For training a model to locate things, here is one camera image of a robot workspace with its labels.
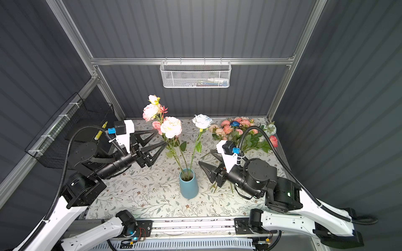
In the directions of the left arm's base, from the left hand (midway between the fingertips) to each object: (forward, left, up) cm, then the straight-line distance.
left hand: (161, 137), depth 50 cm
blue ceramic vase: (-5, -7, -28) cm, 29 cm away
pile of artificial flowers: (+31, -52, -41) cm, 73 cm away
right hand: (-5, -15, -6) cm, 17 cm away
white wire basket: (+84, -10, -25) cm, 88 cm away
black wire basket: (+8, +49, -14) cm, 52 cm away
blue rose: (+43, -39, -40) cm, 70 cm away
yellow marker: (+20, +36, -19) cm, 45 cm away
